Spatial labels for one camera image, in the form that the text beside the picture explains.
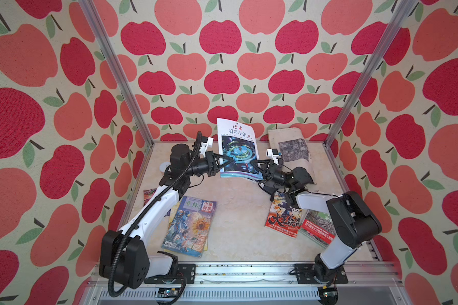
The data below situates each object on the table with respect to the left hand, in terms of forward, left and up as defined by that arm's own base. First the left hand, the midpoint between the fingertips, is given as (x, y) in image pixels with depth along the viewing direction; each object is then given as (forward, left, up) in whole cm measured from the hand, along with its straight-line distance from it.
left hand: (233, 165), depth 68 cm
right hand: (+2, -7, -7) cm, 10 cm away
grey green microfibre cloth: (-4, -25, -1) cm, 25 cm away
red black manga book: (-6, -25, -32) cm, 41 cm away
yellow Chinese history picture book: (-2, +28, -33) cm, 44 cm away
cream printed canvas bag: (+36, -36, -25) cm, 57 cm away
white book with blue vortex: (+13, -2, 0) cm, 13 cm away
